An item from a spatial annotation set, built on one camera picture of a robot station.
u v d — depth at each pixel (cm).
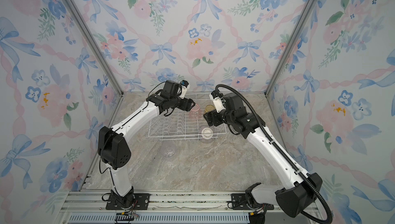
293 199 37
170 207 73
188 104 78
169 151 90
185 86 76
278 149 43
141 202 75
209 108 97
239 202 73
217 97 62
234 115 53
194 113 97
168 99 66
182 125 96
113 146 48
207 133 90
